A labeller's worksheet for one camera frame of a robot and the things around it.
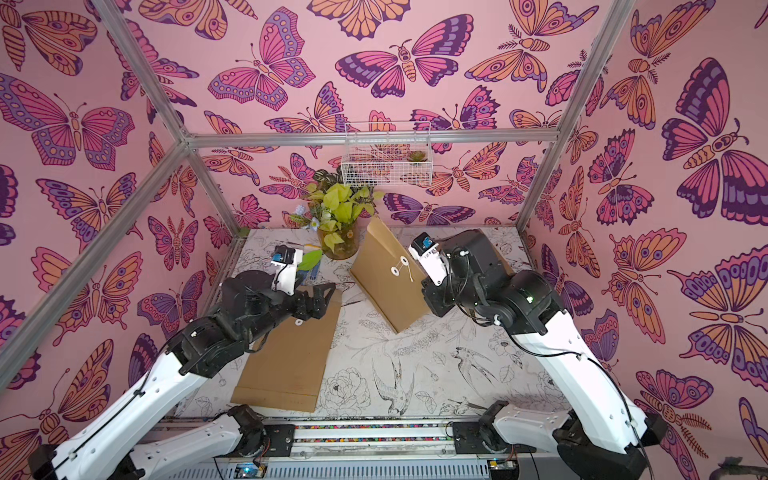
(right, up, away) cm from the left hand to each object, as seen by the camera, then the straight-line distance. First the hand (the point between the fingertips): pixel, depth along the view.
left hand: (323, 279), depth 66 cm
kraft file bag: (+15, +1, +3) cm, 15 cm away
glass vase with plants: (-4, +20, +34) cm, 40 cm away
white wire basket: (+14, +38, +29) cm, 49 cm away
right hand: (+23, 0, -3) cm, 23 cm away
